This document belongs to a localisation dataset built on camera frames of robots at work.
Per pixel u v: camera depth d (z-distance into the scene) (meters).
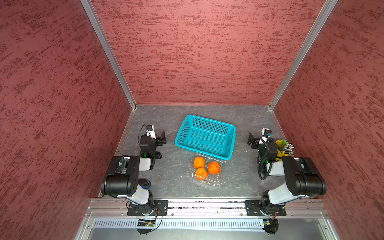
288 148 0.77
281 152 0.83
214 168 0.82
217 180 0.82
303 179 0.45
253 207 0.74
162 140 0.85
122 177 0.45
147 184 0.81
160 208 0.74
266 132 0.78
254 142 0.83
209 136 1.03
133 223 0.71
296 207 0.76
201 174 0.80
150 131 0.79
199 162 0.85
